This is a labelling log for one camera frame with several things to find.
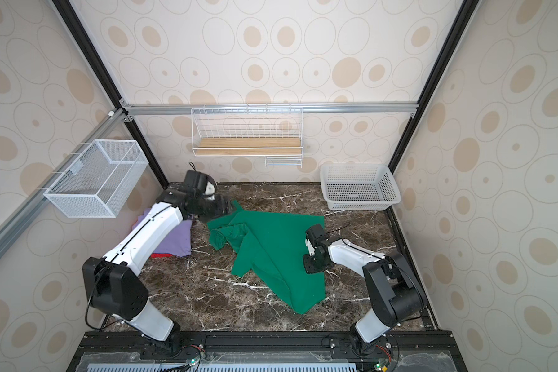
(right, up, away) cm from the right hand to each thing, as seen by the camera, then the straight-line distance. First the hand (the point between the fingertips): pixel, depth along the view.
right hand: (308, 269), depth 91 cm
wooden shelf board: (-24, +50, +6) cm, 56 cm away
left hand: (-28, +24, -7) cm, 38 cm away
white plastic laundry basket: (+21, +34, +19) cm, 44 cm away
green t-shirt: (-15, +9, +4) cm, 18 cm away
